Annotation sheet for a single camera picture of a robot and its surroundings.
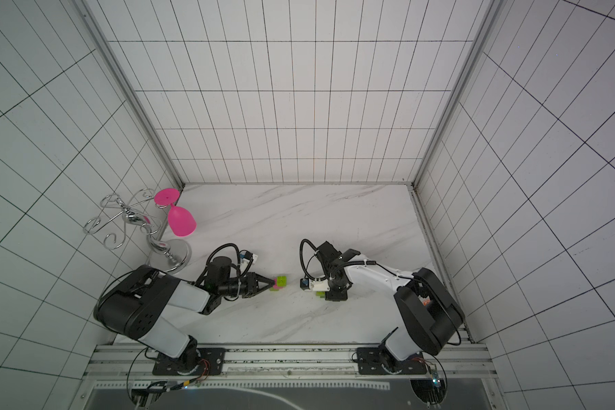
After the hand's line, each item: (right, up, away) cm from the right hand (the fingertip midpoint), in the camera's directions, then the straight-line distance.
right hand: (332, 281), depth 89 cm
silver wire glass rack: (-62, +9, +3) cm, 62 cm away
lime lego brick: (-17, +2, -5) cm, 18 cm away
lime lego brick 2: (-4, -2, -6) cm, 7 cm away
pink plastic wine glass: (-53, +22, -4) cm, 57 cm away
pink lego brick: (-20, 0, -5) cm, 20 cm away
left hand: (-22, -1, -3) cm, 22 cm away
